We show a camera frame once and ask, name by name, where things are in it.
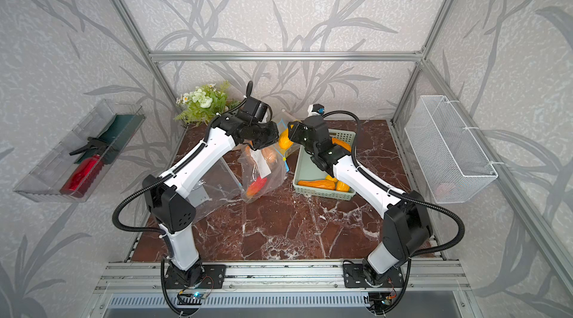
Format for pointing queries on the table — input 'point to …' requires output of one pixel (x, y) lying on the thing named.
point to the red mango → (256, 186)
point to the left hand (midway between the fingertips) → (283, 138)
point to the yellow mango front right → (342, 186)
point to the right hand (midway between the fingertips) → (290, 124)
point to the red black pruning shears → (83, 178)
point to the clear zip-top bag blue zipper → (262, 172)
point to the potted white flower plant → (200, 107)
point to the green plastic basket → (306, 169)
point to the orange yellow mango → (284, 141)
